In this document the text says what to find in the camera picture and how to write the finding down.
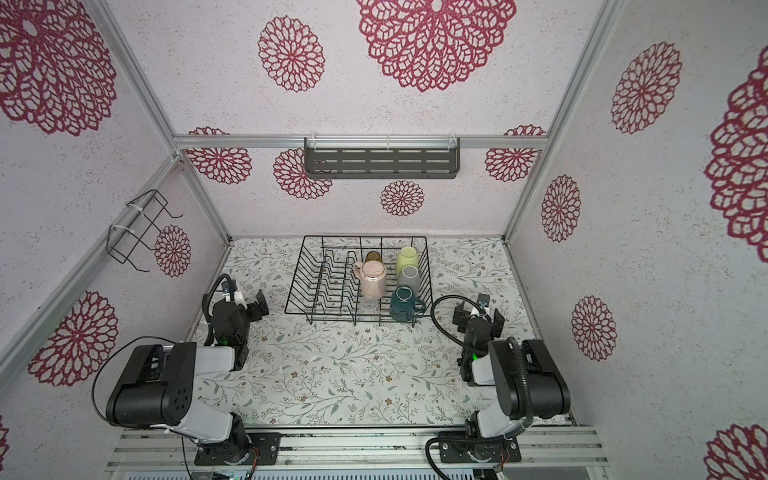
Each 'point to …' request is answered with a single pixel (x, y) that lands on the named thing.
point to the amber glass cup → (373, 256)
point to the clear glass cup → (369, 306)
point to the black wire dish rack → (327, 291)
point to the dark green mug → (404, 307)
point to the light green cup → (408, 256)
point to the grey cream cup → (409, 277)
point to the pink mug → (372, 275)
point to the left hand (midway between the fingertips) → (245, 299)
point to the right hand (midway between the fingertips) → (483, 303)
